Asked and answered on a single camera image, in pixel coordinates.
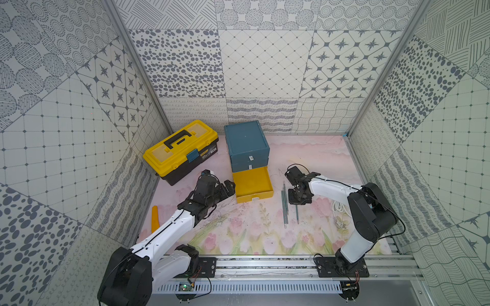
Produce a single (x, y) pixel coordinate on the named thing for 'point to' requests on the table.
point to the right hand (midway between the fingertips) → (297, 202)
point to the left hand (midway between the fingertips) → (228, 184)
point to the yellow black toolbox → (184, 152)
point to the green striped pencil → (284, 204)
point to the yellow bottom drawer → (252, 183)
